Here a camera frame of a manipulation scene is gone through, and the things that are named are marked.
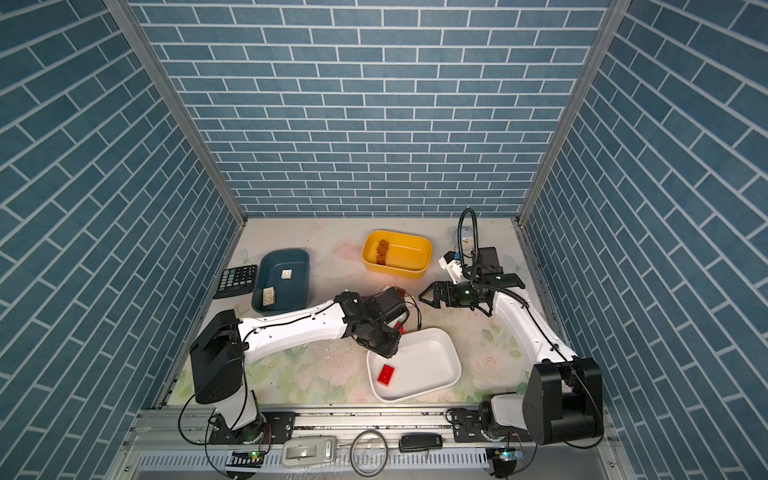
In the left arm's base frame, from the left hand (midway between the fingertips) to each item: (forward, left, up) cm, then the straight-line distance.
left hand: (400, 354), depth 78 cm
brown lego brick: (+42, +7, -7) cm, 43 cm away
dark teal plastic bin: (+28, +40, -9) cm, 50 cm away
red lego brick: (-3, +4, -7) cm, 8 cm away
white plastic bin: (+1, -7, -8) cm, 11 cm away
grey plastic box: (-20, +23, -7) cm, 31 cm away
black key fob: (-19, -3, -6) cm, 20 cm away
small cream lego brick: (+30, +39, -7) cm, 50 cm away
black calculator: (+27, +55, -7) cm, 62 cm away
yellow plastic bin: (+40, -4, -9) cm, 42 cm away
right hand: (+13, -10, +6) cm, 18 cm away
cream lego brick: (+21, +43, -7) cm, 49 cm away
